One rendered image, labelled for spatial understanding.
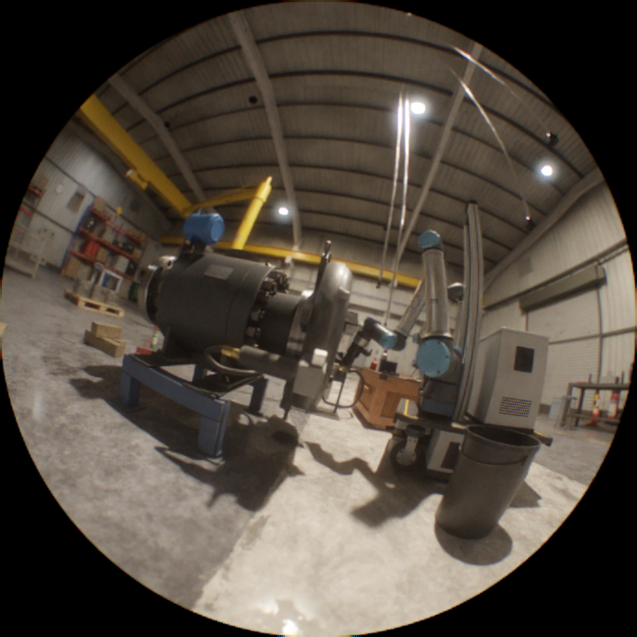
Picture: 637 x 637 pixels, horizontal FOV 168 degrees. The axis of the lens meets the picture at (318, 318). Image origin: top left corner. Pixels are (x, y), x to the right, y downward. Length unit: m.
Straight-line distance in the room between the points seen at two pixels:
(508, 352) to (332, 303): 0.93
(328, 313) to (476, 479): 0.76
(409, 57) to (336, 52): 2.11
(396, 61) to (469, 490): 8.32
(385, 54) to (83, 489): 8.55
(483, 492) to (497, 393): 0.58
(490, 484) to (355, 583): 0.46
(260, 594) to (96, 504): 0.41
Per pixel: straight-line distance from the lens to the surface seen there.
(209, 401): 0.83
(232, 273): 1.00
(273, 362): 0.70
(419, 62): 8.11
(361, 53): 8.14
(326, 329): 0.74
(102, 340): 2.02
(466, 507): 0.84
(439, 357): 0.92
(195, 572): 0.58
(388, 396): 1.90
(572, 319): 9.75
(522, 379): 1.29
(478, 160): 9.79
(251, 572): 0.59
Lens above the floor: 0.52
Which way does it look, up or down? 9 degrees up
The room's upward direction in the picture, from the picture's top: 15 degrees clockwise
